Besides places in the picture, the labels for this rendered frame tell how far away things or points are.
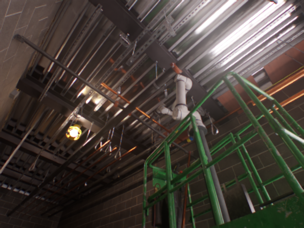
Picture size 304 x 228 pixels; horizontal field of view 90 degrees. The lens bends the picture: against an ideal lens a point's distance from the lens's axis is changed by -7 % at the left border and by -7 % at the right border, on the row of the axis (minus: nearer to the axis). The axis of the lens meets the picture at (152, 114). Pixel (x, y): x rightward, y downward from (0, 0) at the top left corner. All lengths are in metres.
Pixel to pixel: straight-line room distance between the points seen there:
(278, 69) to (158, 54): 1.99
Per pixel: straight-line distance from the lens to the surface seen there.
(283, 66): 3.28
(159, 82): 1.72
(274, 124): 1.07
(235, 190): 1.76
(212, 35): 1.63
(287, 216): 0.91
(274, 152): 0.96
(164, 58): 2.29
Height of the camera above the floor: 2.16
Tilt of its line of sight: 49 degrees up
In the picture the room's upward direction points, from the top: straight up
